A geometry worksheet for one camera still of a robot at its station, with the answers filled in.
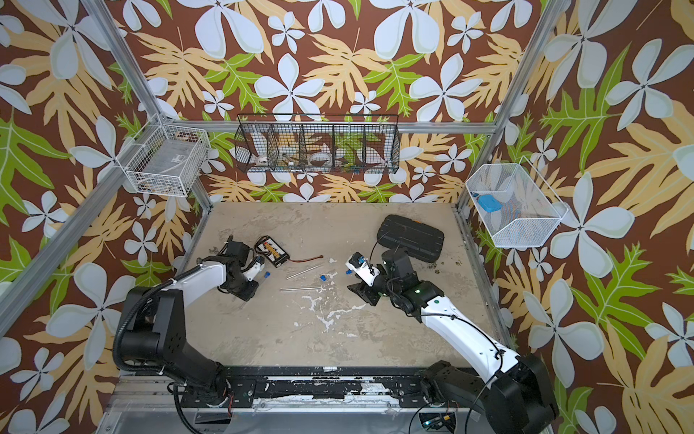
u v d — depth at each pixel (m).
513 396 0.39
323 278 0.98
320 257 1.04
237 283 0.73
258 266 0.87
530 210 0.78
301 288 0.96
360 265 0.67
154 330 0.45
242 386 0.75
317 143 0.97
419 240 1.00
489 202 0.86
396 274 0.59
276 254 1.02
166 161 0.85
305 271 0.99
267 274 0.98
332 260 1.03
